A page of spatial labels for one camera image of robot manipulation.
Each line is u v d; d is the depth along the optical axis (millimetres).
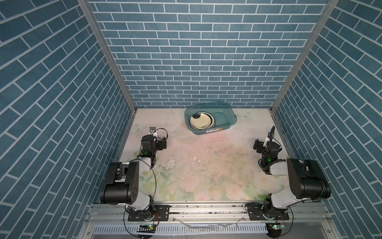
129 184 446
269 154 723
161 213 736
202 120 1062
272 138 791
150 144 722
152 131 806
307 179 461
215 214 753
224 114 1188
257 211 736
